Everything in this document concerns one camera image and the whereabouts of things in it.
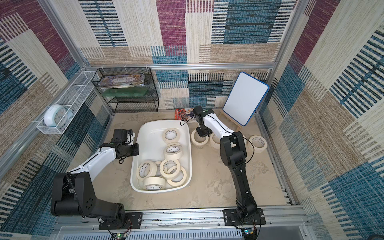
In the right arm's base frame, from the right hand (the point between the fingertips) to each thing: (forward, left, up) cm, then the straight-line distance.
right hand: (206, 132), depth 100 cm
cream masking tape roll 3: (-8, +6, -1) cm, 10 cm away
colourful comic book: (+20, +15, -4) cm, 26 cm away
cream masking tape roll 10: (-22, +29, -1) cm, 36 cm away
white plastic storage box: (-4, +39, -7) cm, 40 cm away
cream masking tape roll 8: (-30, +16, -4) cm, 35 cm away
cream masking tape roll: (-6, -35, -6) cm, 36 cm away
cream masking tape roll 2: (-7, -5, -5) cm, 9 cm away
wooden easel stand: (+5, -21, +1) cm, 22 cm away
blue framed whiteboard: (+8, -22, +22) cm, 32 cm away
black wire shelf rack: (+29, +43, -1) cm, 52 cm away
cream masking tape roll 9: (-34, +28, +3) cm, 44 cm away
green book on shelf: (+16, +50, +21) cm, 57 cm away
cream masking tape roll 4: (+1, +24, -5) cm, 24 cm away
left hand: (-13, +42, +1) cm, 44 cm away
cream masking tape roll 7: (-24, +22, -3) cm, 32 cm away
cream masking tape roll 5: (-13, +21, -2) cm, 24 cm away
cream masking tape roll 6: (-24, +35, -3) cm, 43 cm away
